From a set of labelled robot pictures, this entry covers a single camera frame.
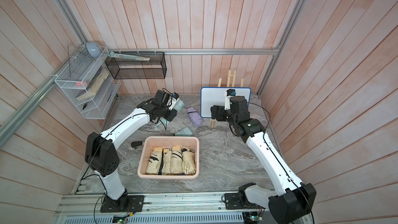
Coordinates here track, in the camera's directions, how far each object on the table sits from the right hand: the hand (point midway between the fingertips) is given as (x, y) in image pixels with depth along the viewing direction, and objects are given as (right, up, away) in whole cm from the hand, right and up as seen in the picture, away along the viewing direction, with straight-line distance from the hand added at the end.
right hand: (217, 107), depth 77 cm
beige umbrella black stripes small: (-15, -29, +3) cm, 32 cm away
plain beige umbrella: (-26, -32, +2) cm, 42 cm away
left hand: (-25, -4, +13) cm, 28 cm away
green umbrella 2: (-17, -15, +19) cm, 30 cm away
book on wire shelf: (-64, +19, +9) cm, 68 cm away
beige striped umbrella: (-21, -28, +3) cm, 35 cm away
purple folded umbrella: (-11, -6, +27) cm, 30 cm away
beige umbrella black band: (-32, -30, +1) cm, 44 cm away
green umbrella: (-29, -8, +9) cm, 31 cm away
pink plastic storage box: (-37, -19, +3) cm, 41 cm away
